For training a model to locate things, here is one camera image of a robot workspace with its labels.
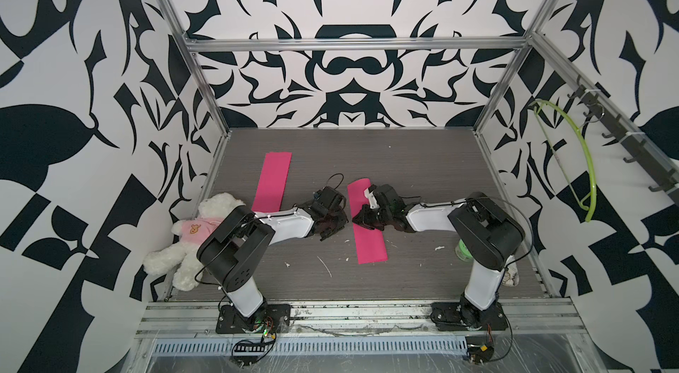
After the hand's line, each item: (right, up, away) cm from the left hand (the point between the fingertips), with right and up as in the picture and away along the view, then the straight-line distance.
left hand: (346, 217), depth 93 cm
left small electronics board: (-26, -31, -20) cm, 45 cm away
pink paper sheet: (-28, +10, +10) cm, 32 cm away
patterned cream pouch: (+48, -14, -13) cm, 52 cm away
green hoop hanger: (+61, +8, -26) cm, 66 cm away
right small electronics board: (+35, -30, -22) cm, 51 cm away
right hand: (+2, 0, 0) cm, 2 cm away
